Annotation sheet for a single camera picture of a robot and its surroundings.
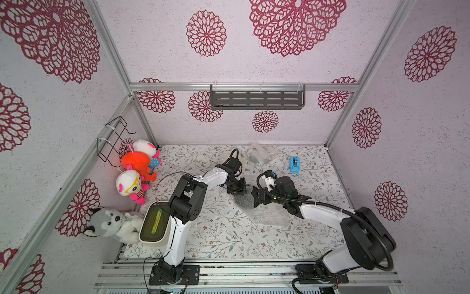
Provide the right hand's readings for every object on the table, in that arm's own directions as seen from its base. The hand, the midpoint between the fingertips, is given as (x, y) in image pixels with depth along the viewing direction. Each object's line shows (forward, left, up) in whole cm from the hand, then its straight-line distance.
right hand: (254, 190), depth 88 cm
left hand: (+4, +3, -9) cm, 10 cm away
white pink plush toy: (+19, +56, +10) cm, 60 cm away
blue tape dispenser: (+23, -25, -9) cm, 35 cm away
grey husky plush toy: (-20, +56, +9) cm, 61 cm away
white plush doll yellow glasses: (-4, +55, +11) cm, 56 cm away
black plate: (0, +4, -9) cm, 10 cm away
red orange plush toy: (+10, +57, +8) cm, 58 cm away
